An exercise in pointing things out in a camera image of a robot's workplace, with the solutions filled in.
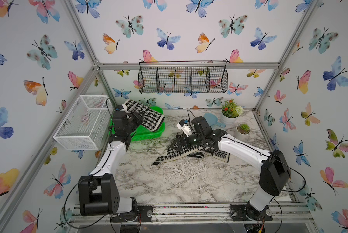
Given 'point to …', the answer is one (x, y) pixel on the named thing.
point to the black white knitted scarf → (151, 119)
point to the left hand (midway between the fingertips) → (144, 111)
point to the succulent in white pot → (242, 131)
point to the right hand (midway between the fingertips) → (176, 143)
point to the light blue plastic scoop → (212, 120)
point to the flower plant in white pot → (230, 112)
